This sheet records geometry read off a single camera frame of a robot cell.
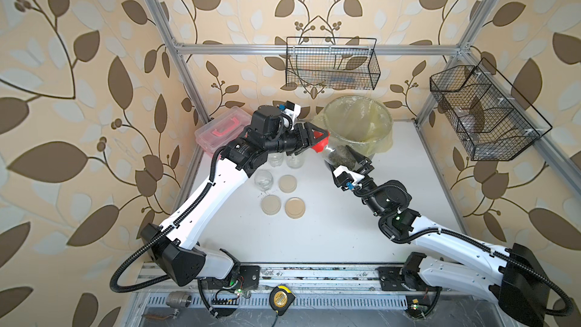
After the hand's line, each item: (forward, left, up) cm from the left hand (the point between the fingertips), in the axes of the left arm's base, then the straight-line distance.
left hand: (319, 133), depth 63 cm
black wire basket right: (+10, -58, -4) cm, 59 cm away
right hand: (-1, -8, -8) cm, 11 cm away
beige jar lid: (+6, +10, -40) cm, 41 cm away
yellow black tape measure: (-36, +11, -36) cm, 52 cm away
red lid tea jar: (-3, -6, -6) cm, 9 cm away
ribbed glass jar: (+8, +21, -40) cm, 46 cm away
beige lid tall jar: (+16, +7, -37) cm, 41 cm away
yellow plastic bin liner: (+24, -21, -19) cm, 37 cm away
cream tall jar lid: (-4, +17, -40) cm, 43 cm away
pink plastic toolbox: (+24, +43, -28) cm, 57 cm away
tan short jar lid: (-4, +7, -40) cm, 41 cm away
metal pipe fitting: (-36, +42, -36) cm, 66 cm away
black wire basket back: (+46, -13, -5) cm, 48 cm away
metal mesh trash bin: (+24, -20, -19) cm, 37 cm away
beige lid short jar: (+17, +16, -37) cm, 44 cm away
